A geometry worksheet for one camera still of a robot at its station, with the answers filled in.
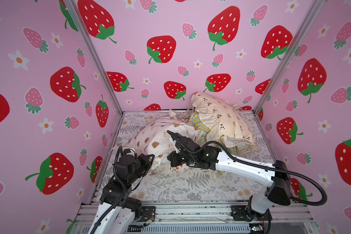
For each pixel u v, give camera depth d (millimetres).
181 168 841
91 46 818
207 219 731
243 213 734
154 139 759
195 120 921
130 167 520
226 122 858
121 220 579
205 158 518
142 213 727
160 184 838
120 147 542
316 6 687
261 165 451
